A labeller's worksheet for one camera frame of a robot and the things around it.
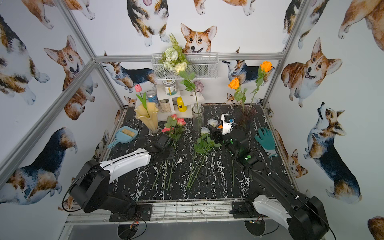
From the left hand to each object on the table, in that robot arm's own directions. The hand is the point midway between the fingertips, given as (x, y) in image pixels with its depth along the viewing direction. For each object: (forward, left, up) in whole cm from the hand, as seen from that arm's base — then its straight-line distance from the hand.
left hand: (171, 148), depth 90 cm
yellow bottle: (+34, -4, -1) cm, 35 cm away
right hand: (+3, -28, +23) cm, 36 cm away
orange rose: (+21, -41, +23) cm, 51 cm away
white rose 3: (+6, -20, -5) cm, 22 cm away
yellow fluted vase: (+14, +12, +9) cm, 21 cm away
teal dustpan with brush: (+15, +34, -6) cm, 37 cm away
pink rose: (+18, +2, +2) cm, 18 cm away
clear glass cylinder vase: (+22, -17, +3) cm, 27 cm away
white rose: (+21, -27, -2) cm, 35 cm away
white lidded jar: (+31, 0, +22) cm, 38 cm away
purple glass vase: (+20, -48, +11) cm, 53 cm away
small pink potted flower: (+34, -18, +18) cm, 43 cm away
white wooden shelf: (+36, +6, +1) cm, 37 cm away
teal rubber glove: (+8, -62, -5) cm, 63 cm away
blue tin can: (+29, +12, +17) cm, 35 cm away
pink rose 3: (+15, +5, -2) cm, 16 cm away
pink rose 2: (+22, -4, -3) cm, 23 cm away
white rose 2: (-7, -17, -6) cm, 19 cm away
